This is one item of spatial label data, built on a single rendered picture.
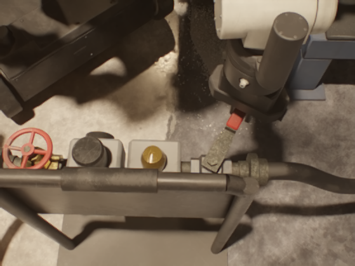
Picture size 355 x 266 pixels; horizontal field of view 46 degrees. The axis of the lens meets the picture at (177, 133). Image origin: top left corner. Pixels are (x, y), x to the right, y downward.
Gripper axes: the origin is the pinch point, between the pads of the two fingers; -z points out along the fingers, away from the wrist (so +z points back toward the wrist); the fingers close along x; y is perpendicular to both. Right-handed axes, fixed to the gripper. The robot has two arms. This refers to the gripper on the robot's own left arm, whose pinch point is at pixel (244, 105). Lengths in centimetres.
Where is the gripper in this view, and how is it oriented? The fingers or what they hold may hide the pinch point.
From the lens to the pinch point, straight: 66.8
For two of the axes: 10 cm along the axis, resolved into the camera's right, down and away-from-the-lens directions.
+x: 8.7, 4.6, -2.1
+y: 5.0, -7.9, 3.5
